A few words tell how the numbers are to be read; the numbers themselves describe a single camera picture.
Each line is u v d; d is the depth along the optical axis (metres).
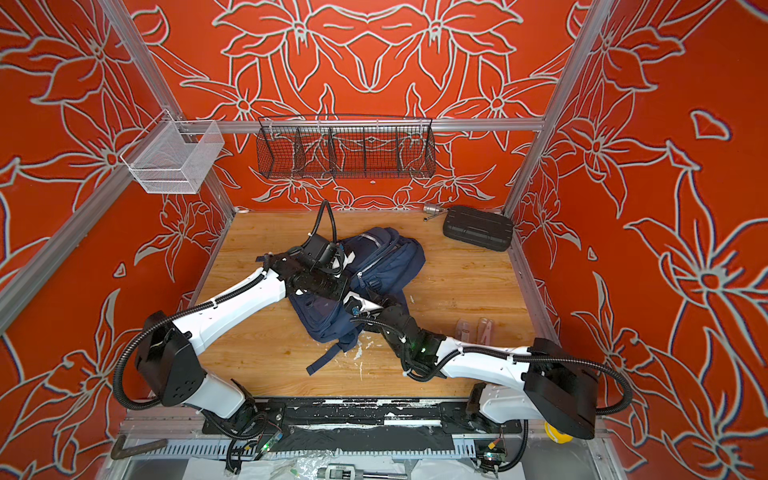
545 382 0.42
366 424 0.73
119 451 0.69
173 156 0.92
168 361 0.42
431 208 1.18
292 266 0.59
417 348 0.60
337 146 1.00
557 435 0.69
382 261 0.82
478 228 1.07
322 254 0.64
